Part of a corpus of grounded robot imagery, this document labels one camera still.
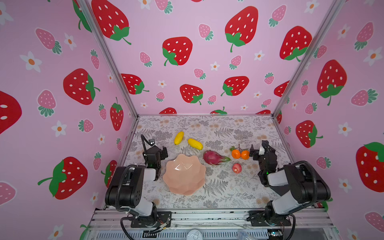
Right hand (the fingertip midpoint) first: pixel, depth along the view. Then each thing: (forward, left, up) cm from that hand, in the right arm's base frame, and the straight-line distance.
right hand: (261, 145), depth 91 cm
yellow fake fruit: (+4, +54, -6) cm, 55 cm away
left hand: (-8, +66, -2) cm, 67 cm away
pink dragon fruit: (-10, +29, -4) cm, 31 cm away
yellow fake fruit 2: (+1, +42, -6) cm, 43 cm away
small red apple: (-14, +15, -6) cm, 21 cm away
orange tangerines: (-4, +14, -5) cm, 15 cm away
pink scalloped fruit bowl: (-20, +46, -10) cm, 51 cm away
